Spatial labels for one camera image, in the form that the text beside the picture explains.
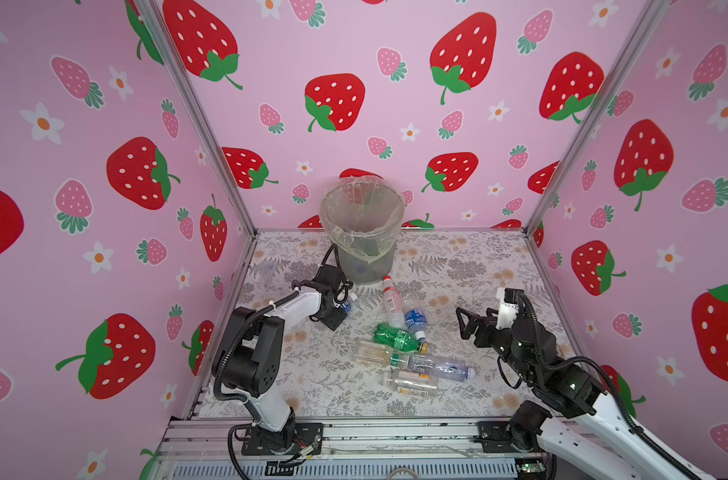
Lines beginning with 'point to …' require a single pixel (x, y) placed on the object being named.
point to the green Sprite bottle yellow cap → (398, 339)
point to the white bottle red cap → (394, 303)
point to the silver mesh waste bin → (358, 270)
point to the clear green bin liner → (362, 214)
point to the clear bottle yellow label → (373, 354)
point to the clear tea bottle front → (410, 383)
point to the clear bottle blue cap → (439, 367)
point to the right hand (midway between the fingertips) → (469, 310)
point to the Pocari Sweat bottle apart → (346, 307)
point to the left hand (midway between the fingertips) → (329, 312)
